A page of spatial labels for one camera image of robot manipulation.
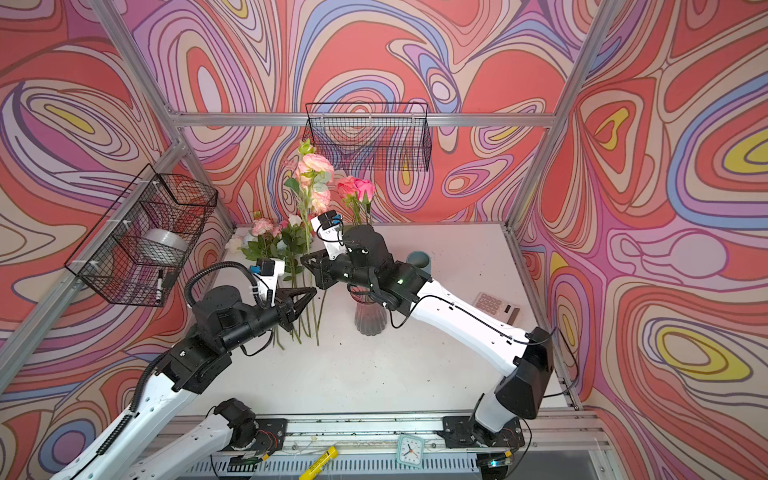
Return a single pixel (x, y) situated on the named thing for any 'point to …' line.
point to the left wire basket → (139, 249)
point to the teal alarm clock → (410, 451)
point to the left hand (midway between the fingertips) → (317, 293)
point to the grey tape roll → (165, 239)
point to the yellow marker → (321, 461)
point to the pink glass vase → (370, 315)
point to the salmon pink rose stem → (293, 247)
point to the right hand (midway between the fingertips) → (305, 268)
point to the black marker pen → (159, 286)
